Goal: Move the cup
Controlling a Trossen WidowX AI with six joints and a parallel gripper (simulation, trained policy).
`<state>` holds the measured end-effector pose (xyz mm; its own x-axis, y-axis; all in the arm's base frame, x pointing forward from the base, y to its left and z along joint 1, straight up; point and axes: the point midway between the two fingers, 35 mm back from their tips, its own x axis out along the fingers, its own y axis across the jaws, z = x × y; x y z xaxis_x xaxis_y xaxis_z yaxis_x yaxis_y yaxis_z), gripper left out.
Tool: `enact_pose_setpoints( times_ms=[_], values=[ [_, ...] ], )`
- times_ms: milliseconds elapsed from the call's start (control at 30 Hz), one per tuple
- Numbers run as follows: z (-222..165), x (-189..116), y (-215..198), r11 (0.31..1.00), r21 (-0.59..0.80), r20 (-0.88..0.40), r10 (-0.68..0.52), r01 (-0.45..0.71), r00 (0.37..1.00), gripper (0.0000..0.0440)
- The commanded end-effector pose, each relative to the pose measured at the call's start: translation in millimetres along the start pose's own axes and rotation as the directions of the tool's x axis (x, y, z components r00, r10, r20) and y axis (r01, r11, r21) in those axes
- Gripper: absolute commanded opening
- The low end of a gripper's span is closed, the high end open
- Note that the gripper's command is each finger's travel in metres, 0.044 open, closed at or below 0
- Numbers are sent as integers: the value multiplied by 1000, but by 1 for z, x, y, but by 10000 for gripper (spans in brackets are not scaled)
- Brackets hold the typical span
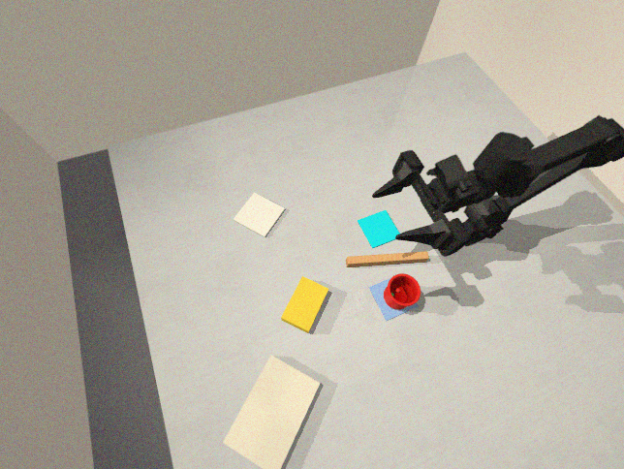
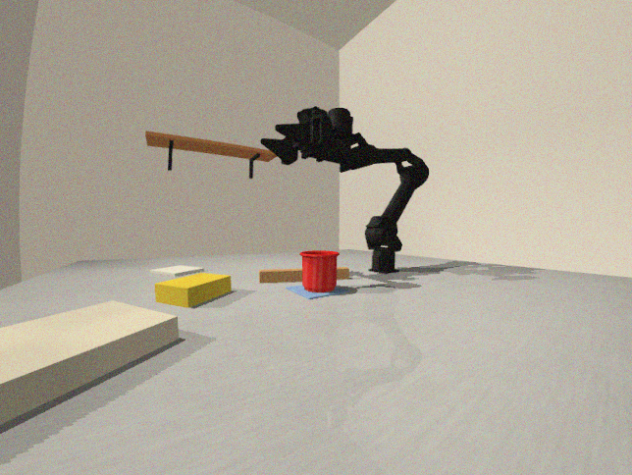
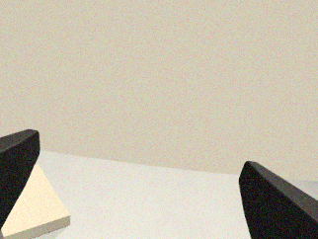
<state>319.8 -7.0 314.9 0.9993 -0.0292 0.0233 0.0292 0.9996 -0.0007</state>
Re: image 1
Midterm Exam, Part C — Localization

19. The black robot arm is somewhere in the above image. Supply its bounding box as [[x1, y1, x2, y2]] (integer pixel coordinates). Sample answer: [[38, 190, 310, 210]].
[[426, 114, 624, 246]]

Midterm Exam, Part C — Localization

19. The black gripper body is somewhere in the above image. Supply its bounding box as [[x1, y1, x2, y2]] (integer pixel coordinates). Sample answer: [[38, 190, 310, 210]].
[[392, 150, 475, 257]]

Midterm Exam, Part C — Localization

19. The cream flat square pad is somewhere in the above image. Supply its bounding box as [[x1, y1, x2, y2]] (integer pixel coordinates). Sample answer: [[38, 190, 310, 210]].
[[234, 193, 285, 237]]

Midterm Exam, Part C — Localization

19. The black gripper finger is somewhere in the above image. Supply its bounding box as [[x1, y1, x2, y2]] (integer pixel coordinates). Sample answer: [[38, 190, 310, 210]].
[[395, 219, 452, 249], [372, 161, 412, 198]]

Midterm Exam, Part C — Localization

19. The wooden flat bar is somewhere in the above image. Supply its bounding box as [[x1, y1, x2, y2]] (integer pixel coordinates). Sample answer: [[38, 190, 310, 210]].
[[346, 251, 429, 267]]

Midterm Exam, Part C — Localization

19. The yellow rectangular block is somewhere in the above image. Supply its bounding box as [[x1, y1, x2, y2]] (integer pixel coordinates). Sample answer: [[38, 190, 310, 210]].
[[281, 276, 328, 333]]

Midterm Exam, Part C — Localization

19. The beige flat block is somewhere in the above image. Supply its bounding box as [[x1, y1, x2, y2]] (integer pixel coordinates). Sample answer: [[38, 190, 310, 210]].
[[223, 355, 320, 469]]

